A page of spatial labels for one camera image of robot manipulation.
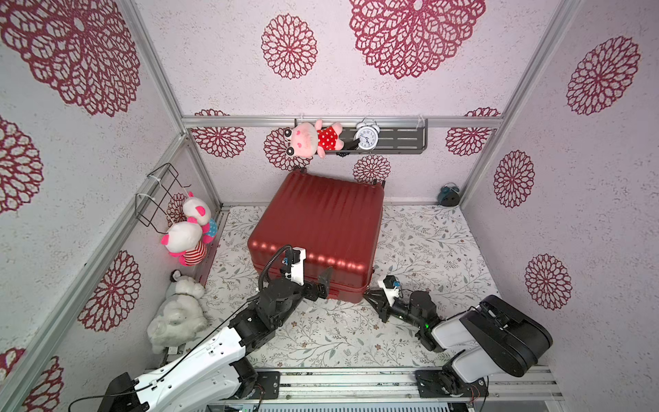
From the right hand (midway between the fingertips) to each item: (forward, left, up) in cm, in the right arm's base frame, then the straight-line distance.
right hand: (365, 292), depth 84 cm
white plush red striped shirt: (+11, +59, +12) cm, 62 cm away
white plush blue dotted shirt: (+24, +60, +13) cm, 65 cm away
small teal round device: (+52, -43, -6) cm, 68 cm away
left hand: (+1, +14, +14) cm, 20 cm away
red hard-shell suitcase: (+16, +9, +17) cm, 25 cm away
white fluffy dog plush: (-11, +54, +6) cm, 56 cm away
